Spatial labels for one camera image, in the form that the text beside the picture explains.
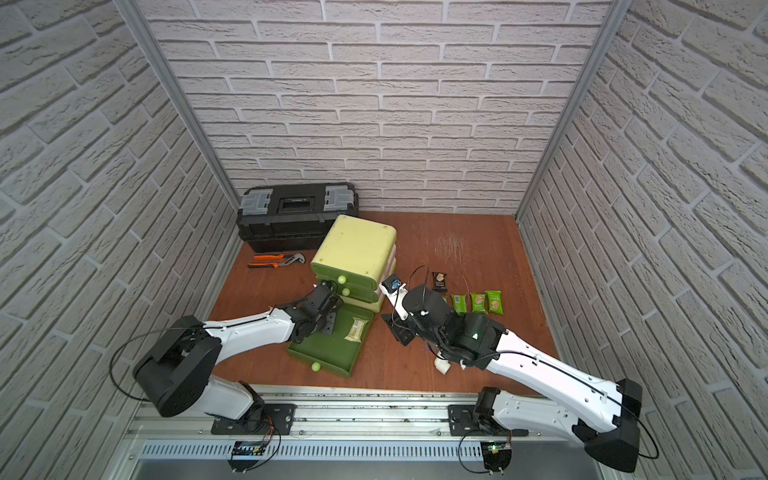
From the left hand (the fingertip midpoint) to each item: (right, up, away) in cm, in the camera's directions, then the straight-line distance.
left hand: (330, 313), depth 91 cm
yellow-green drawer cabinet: (+9, +19, -11) cm, 23 cm away
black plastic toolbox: (-14, +31, +6) cm, 34 cm away
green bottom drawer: (+4, -9, -7) cm, 12 cm away
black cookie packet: (+35, +9, +8) cm, 37 cm away
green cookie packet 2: (+53, +3, +3) cm, 53 cm away
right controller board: (+45, -29, -20) cm, 58 cm away
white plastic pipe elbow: (+33, -12, -10) cm, 37 cm away
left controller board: (-17, -30, -20) cm, 40 cm away
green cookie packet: (+47, +3, +2) cm, 47 cm away
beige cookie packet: (+9, -4, -4) cm, 10 cm away
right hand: (+21, +7, -21) cm, 30 cm away
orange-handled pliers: (-20, +16, +13) cm, 28 cm away
